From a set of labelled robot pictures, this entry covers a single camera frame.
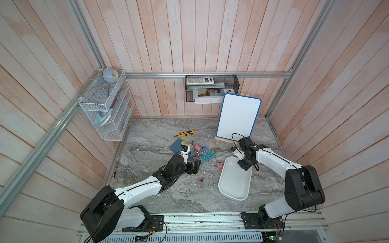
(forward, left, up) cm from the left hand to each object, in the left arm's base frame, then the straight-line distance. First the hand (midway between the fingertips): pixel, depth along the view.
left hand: (193, 161), depth 83 cm
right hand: (+4, -33, -7) cm, 34 cm away
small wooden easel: (+19, -17, -4) cm, 25 cm away
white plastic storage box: (-7, -25, -11) cm, 28 cm away
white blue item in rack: (+17, +50, +17) cm, 56 cm away
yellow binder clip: (+18, +6, -8) cm, 21 cm away
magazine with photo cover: (+36, -11, +18) cm, 42 cm away
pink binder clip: (-9, -4, -7) cm, 12 cm away
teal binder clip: (+8, -8, -9) cm, 14 cm away
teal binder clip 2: (+10, -12, -8) cm, 18 cm away
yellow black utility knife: (+27, +6, -9) cm, 29 cm away
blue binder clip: (+13, -8, -8) cm, 17 cm away
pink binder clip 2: (+1, -16, -7) cm, 18 cm away
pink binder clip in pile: (+14, -3, -8) cm, 17 cm away
